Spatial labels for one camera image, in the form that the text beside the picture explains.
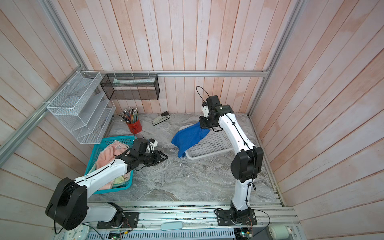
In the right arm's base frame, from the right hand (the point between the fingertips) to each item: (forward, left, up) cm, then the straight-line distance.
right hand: (202, 124), depth 87 cm
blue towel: (-5, +9, -7) cm, 12 cm away
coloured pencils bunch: (+11, +49, -4) cm, 50 cm away
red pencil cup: (+9, +47, -15) cm, 51 cm away
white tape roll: (-51, -33, -13) cm, 62 cm away
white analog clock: (-54, +57, -17) cm, 80 cm away
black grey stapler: (+22, +28, -16) cm, 39 cm away
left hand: (-20, +20, -9) cm, 30 cm away
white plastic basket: (+1, -10, -21) cm, 23 cm away
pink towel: (-16, +57, -13) cm, 61 cm away
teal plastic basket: (-4, +47, -13) cm, 49 cm away
